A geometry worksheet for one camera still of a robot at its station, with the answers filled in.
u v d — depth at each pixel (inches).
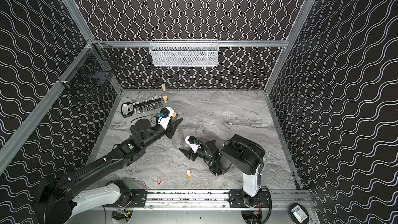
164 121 24.2
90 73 36.6
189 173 32.1
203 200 30.0
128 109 42.1
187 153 30.2
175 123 26.8
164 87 33.9
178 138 32.1
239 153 19.7
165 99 31.9
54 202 15.5
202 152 30.5
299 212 27.5
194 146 30.0
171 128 25.4
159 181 31.4
